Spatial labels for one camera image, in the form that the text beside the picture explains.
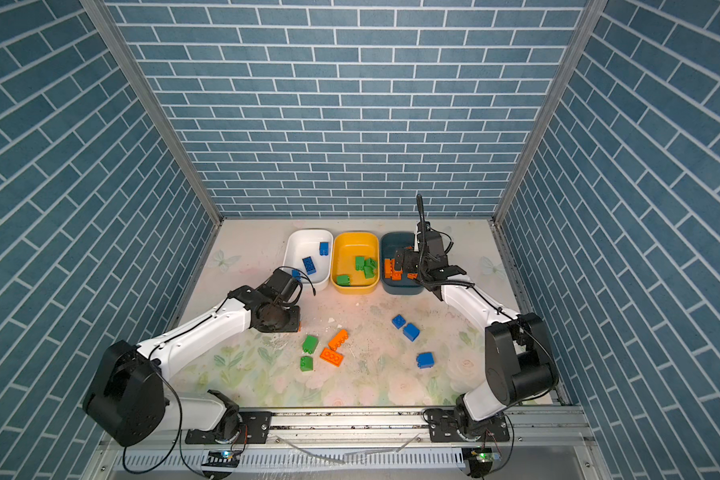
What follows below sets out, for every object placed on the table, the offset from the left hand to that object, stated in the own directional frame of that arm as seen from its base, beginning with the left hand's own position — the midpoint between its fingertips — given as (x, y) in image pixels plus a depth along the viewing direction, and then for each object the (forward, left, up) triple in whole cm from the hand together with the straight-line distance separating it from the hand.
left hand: (296, 322), depth 85 cm
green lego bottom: (-10, -3, -5) cm, 12 cm away
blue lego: (-10, -37, -5) cm, 39 cm away
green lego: (-4, -3, -6) cm, 8 cm away
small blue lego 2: (+31, -5, -3) cm, 31 cm away
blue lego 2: (-2, -34, -4) cm, 34 cm away
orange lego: (+20, -29, -3) cm, 35 cm away
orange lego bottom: (-8, -10, -6) cm, 14 cm away
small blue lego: (+2, -30, -4) cm, 31 cm away
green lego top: (+24, -18, -4) cm, 30 cm away
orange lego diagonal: (-3, -12, -5) cm, 13 cm away
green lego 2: (+24, -22, -3) cm, 33 cm away
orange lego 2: (-4, -3, +6) cm, 7 cm away
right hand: (+19, -33, +10) cm, 40 cm away
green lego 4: (+17, -12, -4) cm, 22 cm away
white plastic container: (+31, -1, -5) cm, 31 cm away
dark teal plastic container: (+32, -29, -2) cm, 43 cm away
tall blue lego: (+24, 0, -4) cm, 24 cm away
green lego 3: (+21, -21, -4) cm, 30 cm away
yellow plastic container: (+31, -12, -4) cm, 34 cm away
